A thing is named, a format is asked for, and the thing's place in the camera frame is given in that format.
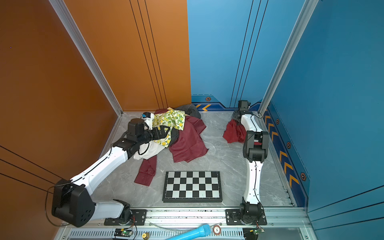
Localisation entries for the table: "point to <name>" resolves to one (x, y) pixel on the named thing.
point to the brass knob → (146, 236)
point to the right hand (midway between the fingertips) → (239, 116)
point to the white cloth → (146, 149)
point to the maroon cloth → (190, 144)
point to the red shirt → (235, 132)
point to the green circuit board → (123, 232)
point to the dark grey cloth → (190, 110)
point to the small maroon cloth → (147, 171)
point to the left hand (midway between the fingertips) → (164, 127)
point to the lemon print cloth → (173, 118)
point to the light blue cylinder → (203, 231)
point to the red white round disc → (216, 230)
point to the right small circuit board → (257, 231)
